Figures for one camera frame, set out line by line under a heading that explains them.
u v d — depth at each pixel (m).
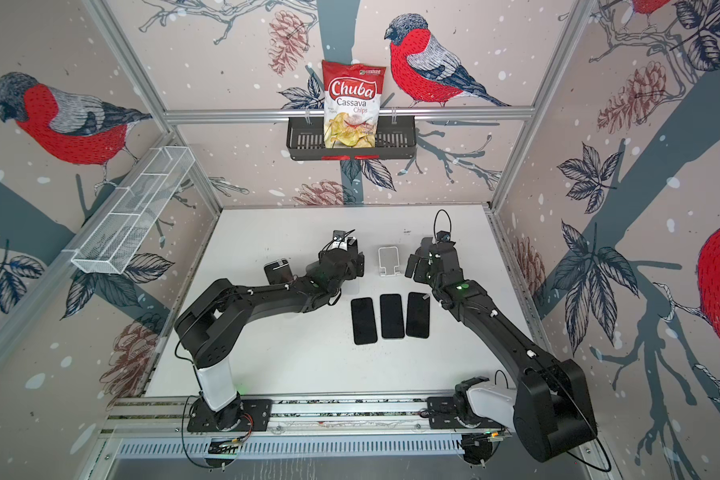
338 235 0.80
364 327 0.88
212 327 0.48
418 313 0.94
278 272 0.85
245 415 0.73
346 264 0.71
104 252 0.70
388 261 0.95
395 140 1.07
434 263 0.65
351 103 0.83
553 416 0.39
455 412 0.73
